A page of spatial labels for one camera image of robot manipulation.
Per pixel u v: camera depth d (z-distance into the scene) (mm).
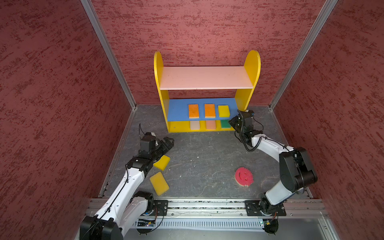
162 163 894
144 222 726
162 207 740
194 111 962
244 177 819
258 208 735
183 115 974
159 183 820
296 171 461
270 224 716
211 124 1055
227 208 756
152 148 633
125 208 467
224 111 953
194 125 1061
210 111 976
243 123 699
